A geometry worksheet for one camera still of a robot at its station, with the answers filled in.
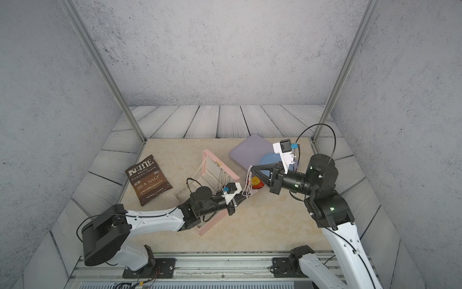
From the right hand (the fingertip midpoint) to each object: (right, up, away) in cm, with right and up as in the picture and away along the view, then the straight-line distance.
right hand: (253, 172), depth 54 cm
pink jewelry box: (-16, -5, +35) cm, 39 cm away
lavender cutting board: (+4, +7, +67) cm, 68 cm away
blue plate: (+16, +3, +53) cm, 55 cm away
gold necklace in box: (-11, -5, +28) cm, 31 cm away
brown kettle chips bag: (-53, -9, +44) cm, 70 cm away
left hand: (0, -11, +16) cm, 19 cm away
